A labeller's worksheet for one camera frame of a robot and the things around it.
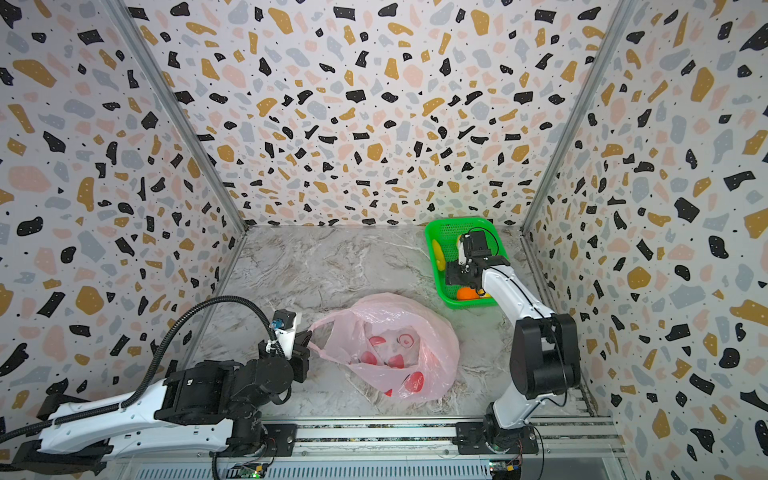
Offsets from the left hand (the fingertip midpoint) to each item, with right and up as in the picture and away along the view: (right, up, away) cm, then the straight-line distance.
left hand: (314, 336), depth 65 cm
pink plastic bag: (+20, -10, +25) cm, 33 cm away
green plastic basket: (+37, +26, +56) cm, 72 cm away
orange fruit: (+40, +5, +31) cm, 51 cm away
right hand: (+35, +14, +27) cm, 46 cm away
